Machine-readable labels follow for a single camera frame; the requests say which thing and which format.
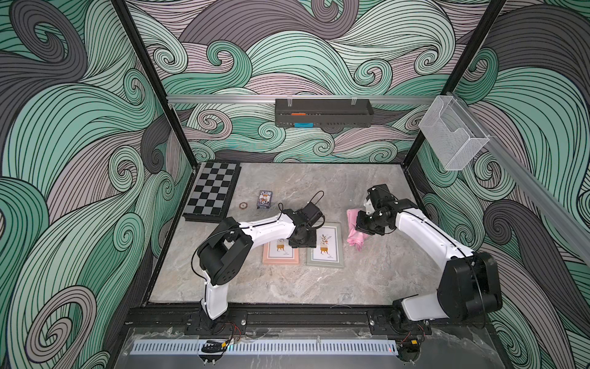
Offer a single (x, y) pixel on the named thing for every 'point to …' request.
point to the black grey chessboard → (210, 197)
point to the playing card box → (264, 199)
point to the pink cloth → (355, 238)
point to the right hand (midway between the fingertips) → (360, 228)
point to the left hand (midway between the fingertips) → (311, 241)
